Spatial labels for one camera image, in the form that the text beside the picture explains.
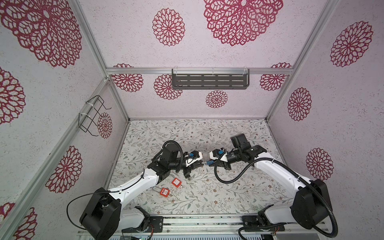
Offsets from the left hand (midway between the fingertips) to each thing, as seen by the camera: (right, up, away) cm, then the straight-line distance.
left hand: (200, 163), depth 77 cm
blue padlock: (+5, +1, -5) cm, 7 cm away
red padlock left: (-19, -17, +6) cm, 26 cm away
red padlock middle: (-13, -13, +9) cm, 21 cm away
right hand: (+5, +2, 0) cm, 6 cm away
